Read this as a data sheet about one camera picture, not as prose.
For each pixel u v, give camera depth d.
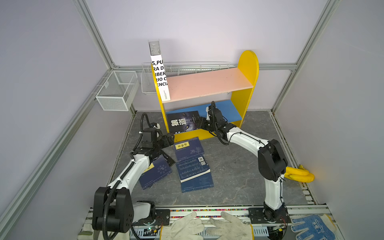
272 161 0.52
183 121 0.94
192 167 0.89
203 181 0.85
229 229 0.71
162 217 0.74
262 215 0.74
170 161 0.92
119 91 1.02
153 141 0.67
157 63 0.55
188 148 0.98
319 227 0.71
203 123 0.81
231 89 0.76
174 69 0.92
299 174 0.84
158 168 0.89
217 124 0.71
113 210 0.40
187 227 0.71
